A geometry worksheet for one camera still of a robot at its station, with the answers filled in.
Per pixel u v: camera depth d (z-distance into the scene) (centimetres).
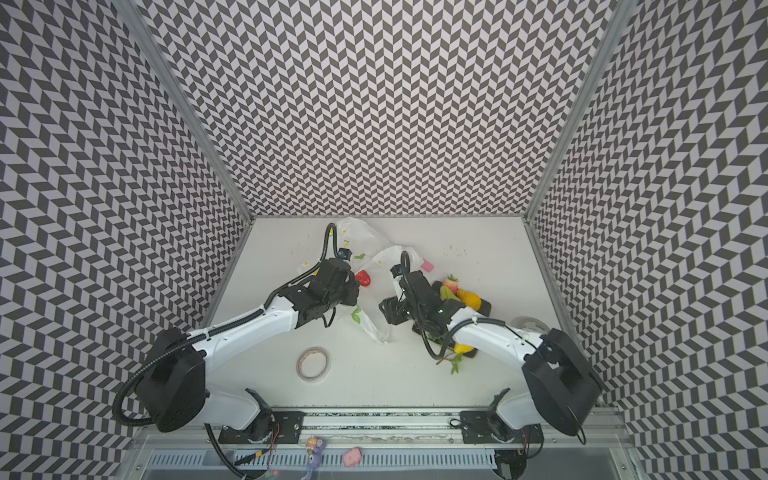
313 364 83
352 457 67
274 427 71
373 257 87
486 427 65
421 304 63
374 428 74
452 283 94
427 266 100
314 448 68
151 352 43
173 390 41
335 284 65
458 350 83
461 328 54
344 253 76
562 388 42
